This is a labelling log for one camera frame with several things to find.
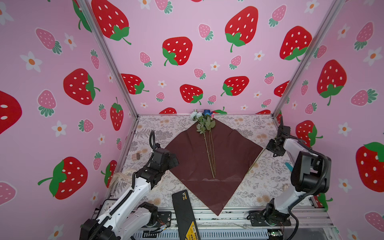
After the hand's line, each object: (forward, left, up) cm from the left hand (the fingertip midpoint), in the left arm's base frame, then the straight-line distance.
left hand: (170, 158), depth 83 cm
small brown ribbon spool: (+6, +25, -10) cm, 28 cm away
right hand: (+12, -64, -6) cm, 65 cm away
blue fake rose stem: (+33, -24, -8) cm, 41 cm away
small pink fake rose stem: (+36, -27, -10) cm, 46 cm away
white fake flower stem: (+31, -17, -11) cm, 37 cm away
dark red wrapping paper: (+3, -26, -12) cm, 29 cm away
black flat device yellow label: (-29, -10, -10) cm, 33 cm away
